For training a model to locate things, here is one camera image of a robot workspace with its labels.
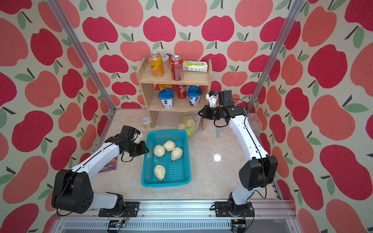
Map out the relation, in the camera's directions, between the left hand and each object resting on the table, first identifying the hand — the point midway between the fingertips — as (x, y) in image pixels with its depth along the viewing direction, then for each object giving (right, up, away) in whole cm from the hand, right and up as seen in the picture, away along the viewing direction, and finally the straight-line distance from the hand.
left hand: (149, 152), depth 86 cm
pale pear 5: (+25, +17, +10) cm, 32 cm away
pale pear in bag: (+19, +15, +16) cm, 29 cm away
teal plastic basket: (+11, -9, +5) cm, 15 cm away
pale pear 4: (+7, -11, -4) cm, 14 cm away
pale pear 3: (+16, -2, +3) cm, 17 cm away
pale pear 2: (+11, +3, +8) cm, 14 cm away
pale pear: (+5, 0, +4) cm, 7 cm away
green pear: (+25, +12, +11) cm, 30 cm away
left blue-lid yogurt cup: (+10, +34, +2) cm, 35 cm away
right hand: (+30, +22, -6) cm, 38 cm away
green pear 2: (+21, +20, +16) cm, 34 cm away
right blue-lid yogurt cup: (+27, +36, +3) cm, 46 cm away
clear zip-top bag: (+28, +20, +8) cm, 36 cm away
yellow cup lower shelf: (+9, +41, +7) cm, 43 cm away
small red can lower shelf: (+19, +38, +7) cm, 43 cm away
